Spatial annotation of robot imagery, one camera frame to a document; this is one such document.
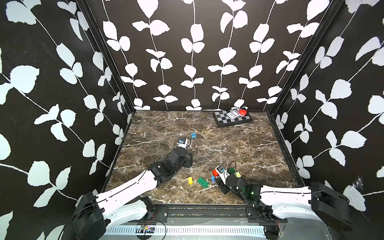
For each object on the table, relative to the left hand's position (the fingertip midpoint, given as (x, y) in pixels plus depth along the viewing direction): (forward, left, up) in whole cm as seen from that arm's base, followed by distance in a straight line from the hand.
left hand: (189, 151), depth 79 cm
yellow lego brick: (-11, 0, -15) cm, 18 cm away
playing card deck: (+38, -35, -13) cm, 53 cm away
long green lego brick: (-12, -7, -17) cm, 22 cm away
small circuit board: (-33, +21, -18) cm, 43 cm away
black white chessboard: (+34, -25, -14) cm, 44 cm away
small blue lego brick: (+21, -3, -15) cm, 27 cm away
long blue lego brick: (-11, -13, -14) cm, 22 cm away
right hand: (-9, -15, -12) cm, 21 cm away
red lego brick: (-11, -13, -5) cm, 18 cm away
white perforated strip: (-34, 0, -16) cm, 38 cm away
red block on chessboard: (+41, -43, -13) cm, 61 cm away
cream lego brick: (-8, -28, -16) cm, 34 cm away
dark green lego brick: (-6, -25, -15) cm, 30 cm away
